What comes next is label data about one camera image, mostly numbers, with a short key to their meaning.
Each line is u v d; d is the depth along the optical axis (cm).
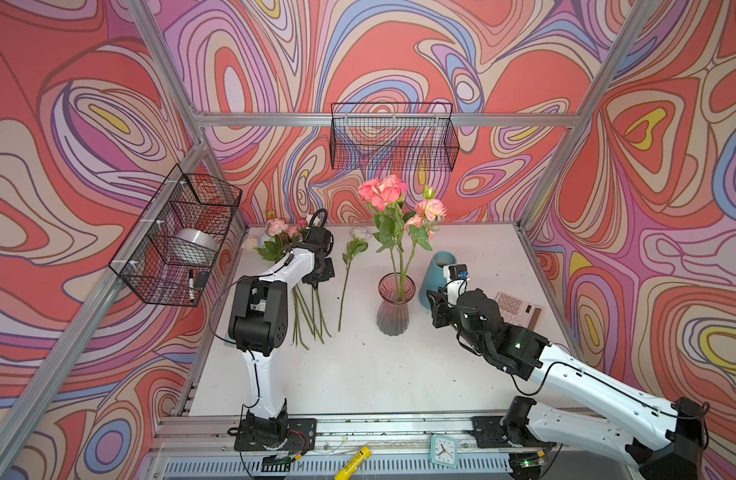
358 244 111
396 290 81
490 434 73
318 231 82
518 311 93
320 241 80
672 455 39
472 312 52
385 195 66
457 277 61
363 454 69
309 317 93
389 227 69
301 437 72
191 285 72
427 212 68
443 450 70
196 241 73
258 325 53
